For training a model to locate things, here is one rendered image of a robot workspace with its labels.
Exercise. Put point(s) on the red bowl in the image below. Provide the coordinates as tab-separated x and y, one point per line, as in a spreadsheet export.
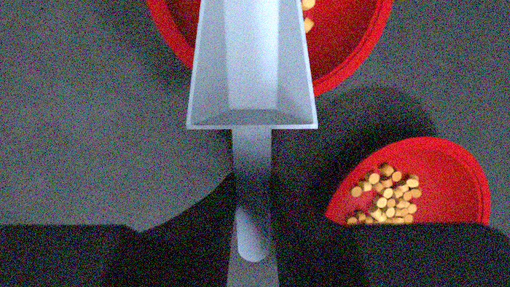
342	38
454	186

